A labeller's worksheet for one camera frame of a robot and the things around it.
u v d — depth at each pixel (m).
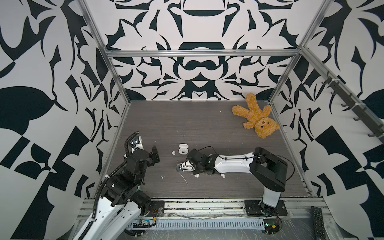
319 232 0.68
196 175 0.83
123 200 0.47
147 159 0.51
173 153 0.92
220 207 0.76
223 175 0.85
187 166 0.76
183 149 0.93
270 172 0.47
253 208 0.74
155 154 0.65
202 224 0.71
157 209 0.73
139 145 0.61
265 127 0.96
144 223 0.73
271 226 0.71
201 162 0.67
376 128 0.52
